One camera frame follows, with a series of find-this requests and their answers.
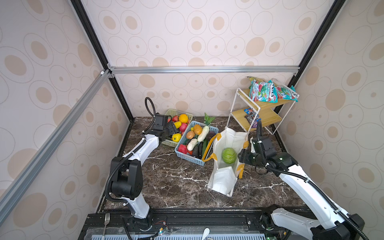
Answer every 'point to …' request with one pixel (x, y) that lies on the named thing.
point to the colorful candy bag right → (284, 93)
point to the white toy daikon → (191, 144)
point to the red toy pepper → (182, 148)
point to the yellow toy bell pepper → (176, 137)
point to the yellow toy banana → (177, 124)
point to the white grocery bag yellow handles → (238, 140)
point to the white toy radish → (207, 121)
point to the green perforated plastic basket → (174, 114)
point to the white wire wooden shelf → (244, 111)
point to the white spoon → (205, 233)
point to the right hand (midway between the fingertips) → (243, 155)
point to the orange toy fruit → (183, 118)
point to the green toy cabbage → (229, 155)
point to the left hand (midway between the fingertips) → (174, 125)
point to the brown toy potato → (190, 134)
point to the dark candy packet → (250, 114)
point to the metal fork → (107, 218)
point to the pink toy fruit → (183, 127)
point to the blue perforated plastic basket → (196, 155)
